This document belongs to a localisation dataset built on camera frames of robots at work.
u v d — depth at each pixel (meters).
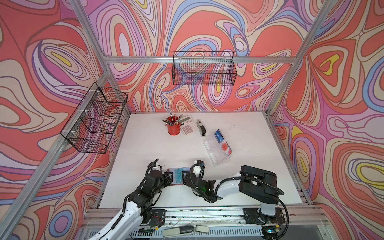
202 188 0.66
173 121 1.02
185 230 0.67
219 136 0.95
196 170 0.78
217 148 0.93
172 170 0.89
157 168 0.77
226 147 0.88
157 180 0.64
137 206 0.56
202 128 1.04
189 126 1.08
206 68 0.95
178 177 0.86
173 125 0.98
